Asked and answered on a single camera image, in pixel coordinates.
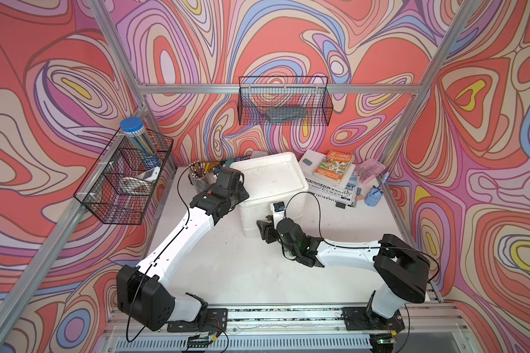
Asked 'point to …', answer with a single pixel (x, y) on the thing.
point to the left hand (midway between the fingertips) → (246, 190)
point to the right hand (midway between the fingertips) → (264, 225)
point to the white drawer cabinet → (269, 179)
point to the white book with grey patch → (309, 162)
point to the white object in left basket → (140, 184)
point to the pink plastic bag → (368, 169)
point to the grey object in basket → (279, 115)
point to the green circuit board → (198, 341)
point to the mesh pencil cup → (197, 171)
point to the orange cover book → (333, 166)
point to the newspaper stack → (347, 197)
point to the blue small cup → (372, 195)
